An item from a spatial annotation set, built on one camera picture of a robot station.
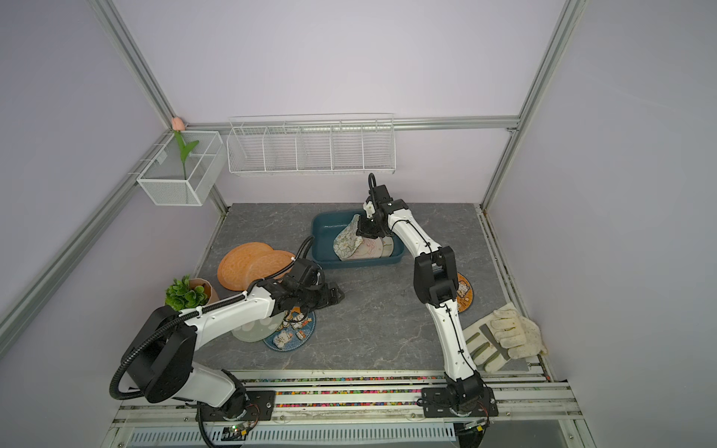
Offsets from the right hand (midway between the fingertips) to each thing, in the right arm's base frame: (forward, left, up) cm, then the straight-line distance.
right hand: (356, 230), depth 101 cm
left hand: (-27, +6, -2) cm, 27 cm away
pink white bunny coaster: (-3, -4, -8) cm, 9 cm away
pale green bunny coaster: (-33, +30, -9) cm, 46 cm away
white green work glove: (-36, -45, -8) cm, 58 cm away
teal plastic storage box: (+9, +13, -8) cm, 18 cm away
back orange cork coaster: (-7, +45, -9) cm, 47 cm away
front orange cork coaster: (-8, +32, -9) cm, 34 cm away
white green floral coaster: (-1, +4, -7) cm, 8 cm away
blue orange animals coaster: (-34, +20, -10) cm, 40 cm away
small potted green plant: (-28, +48, +6) cm, 56 cm away
